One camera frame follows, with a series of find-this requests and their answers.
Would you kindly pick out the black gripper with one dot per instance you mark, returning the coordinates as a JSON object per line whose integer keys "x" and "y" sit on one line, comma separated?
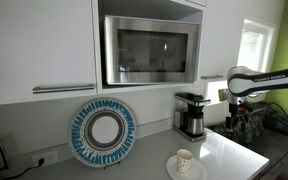
{"x": 238, "y": 120}

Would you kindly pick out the stainless steel microwave door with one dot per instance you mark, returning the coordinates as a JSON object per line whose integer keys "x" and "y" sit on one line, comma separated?
{"x": 110, "y": 50}

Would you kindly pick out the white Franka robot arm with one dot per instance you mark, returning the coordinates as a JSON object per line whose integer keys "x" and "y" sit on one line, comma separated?
{"x": 267, "y": 80}

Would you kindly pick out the narrow white cabinet door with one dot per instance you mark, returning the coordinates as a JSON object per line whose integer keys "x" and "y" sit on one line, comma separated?
{"x": 217, "y": 40}

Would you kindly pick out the wide white cabinet door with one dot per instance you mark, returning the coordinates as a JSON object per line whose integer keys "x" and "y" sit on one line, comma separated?
{"x": 34, "y": 43}

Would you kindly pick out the dark floral cushion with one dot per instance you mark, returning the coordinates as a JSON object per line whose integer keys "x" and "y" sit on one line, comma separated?
{"x": 280, "y": 121}
{"x": 255, "y": 128}

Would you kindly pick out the white object on sill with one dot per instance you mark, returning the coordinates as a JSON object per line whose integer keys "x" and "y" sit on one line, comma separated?
{"x": 253, "y": 95}

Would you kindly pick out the dark bench seat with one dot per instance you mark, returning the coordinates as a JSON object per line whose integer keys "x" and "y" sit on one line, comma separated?
{"x": 274, "y": 146}

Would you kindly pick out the steel coffee carafe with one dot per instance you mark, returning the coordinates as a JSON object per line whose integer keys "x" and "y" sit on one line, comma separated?
{"x": 195, "y": 125}

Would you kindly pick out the plain white plate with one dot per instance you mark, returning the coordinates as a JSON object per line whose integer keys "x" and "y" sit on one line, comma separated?
{"x": 199, "y": 171}

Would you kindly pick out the steel drip coffee maker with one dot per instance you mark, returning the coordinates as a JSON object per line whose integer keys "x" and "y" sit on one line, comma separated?
{"x": 180, "y": 113}

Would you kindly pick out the dotted paper cup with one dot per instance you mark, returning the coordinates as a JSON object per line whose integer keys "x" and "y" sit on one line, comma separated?
{"x": 184, "y": 163}

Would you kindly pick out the white framed window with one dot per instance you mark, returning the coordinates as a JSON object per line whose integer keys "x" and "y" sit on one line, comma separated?
{"x": 250, "y": 46}

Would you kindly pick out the black plate stand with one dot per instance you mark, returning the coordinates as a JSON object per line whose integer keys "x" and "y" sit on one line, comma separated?
{"x": 112, "y": 164}

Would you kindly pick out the blue patterned decorative plate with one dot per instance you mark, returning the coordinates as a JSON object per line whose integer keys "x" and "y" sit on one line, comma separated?
{"x": 80, "y": 133}

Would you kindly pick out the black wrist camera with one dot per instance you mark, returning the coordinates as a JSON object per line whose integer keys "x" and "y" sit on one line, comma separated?
{"x": 255, "y": 107}

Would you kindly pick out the small picture frame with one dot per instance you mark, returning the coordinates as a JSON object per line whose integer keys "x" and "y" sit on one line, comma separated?
{"x": 223, "y": 95}

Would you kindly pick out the white wall outlet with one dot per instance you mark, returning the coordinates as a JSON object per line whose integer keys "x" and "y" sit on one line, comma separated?
{"x": 49, "y": 156}

